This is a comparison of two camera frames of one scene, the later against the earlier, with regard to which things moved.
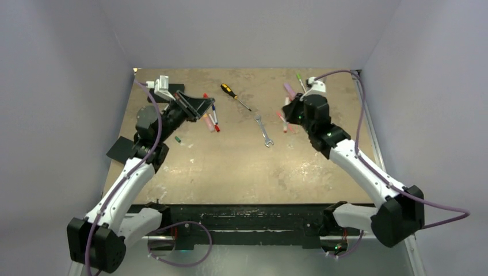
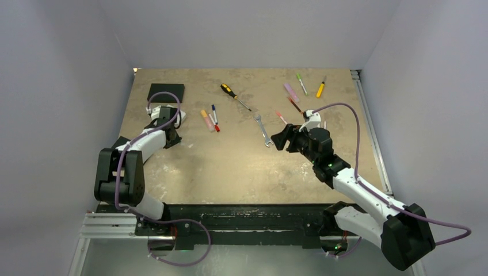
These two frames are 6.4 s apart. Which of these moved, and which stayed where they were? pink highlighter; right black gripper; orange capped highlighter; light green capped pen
Moved: right black gripper
Stayed: pink highlighter; light green capped pen; orange capped highlighter
